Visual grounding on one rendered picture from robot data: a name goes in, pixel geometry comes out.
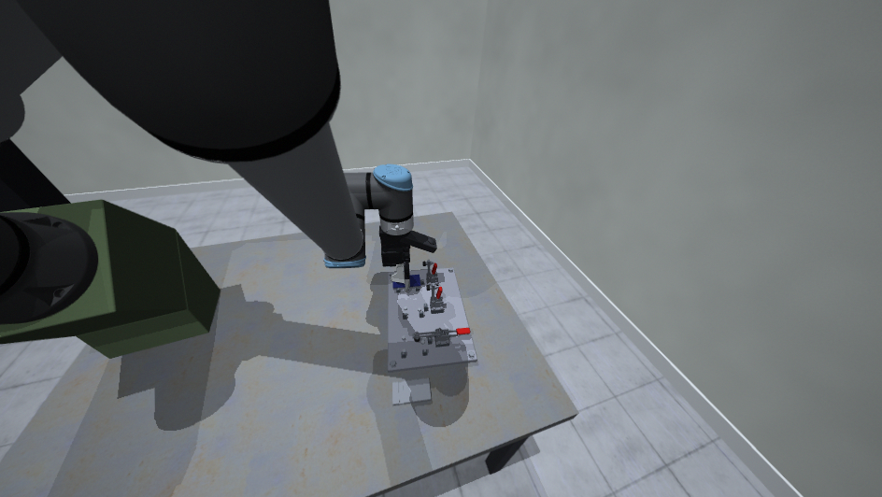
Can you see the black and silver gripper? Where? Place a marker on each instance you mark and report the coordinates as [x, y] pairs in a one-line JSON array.
[[395, 252]]

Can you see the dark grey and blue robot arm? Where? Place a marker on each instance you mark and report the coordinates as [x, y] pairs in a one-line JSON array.
[[235, 81]]

